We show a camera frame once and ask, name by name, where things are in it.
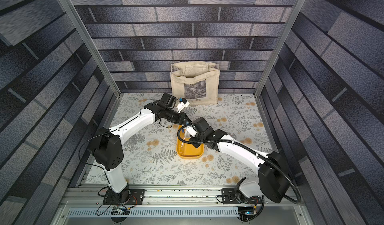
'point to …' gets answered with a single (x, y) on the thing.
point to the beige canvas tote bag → (197, 82)
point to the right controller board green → (246, 213)
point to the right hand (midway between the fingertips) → (188, 140)
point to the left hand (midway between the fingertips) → (187, 118)
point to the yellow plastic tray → (187, 151)
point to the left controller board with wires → (119, 209)
